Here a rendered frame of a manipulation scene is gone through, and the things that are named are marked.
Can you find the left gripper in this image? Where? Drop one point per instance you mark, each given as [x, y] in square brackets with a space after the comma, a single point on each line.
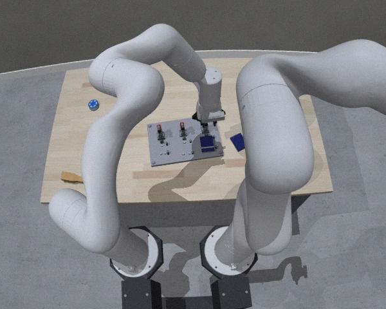
[199, 111]

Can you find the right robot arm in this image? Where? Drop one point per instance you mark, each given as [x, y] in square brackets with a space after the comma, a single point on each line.
[278, 146]

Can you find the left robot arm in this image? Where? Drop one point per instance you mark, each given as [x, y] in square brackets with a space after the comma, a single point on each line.
[124, 71]

